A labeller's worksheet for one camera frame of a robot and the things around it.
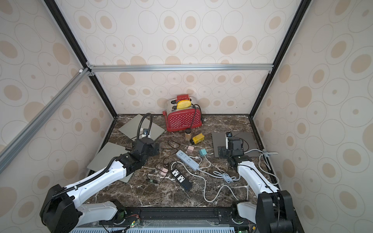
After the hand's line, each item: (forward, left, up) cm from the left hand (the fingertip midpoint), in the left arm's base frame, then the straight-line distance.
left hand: (153, 141), depth 82 cm
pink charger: (-10, -6, -15) cm, 19 cm away
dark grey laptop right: (+16, -43, -21) cm, 51 cm away
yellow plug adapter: (+12, -27, -14) cm, 32 cm away
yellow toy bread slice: (+30, -16, +2) cm, 34 cm away
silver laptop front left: (-1, +36, -18) cm, 40 cm away
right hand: (+1, -44, -6) cm, 45 cm away
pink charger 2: (+5, -21, -16) cm, 27 cm away
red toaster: (+22, -12, -5) cm, 26 cm away
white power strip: (-3, -20, -15) cm, 25 cm away
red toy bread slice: (+34, -14, +4) cm, 37 cm away
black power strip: (-16, -16, -15) cm, 27 cm away
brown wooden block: (+13, -19, -12) cm, 26 cm away
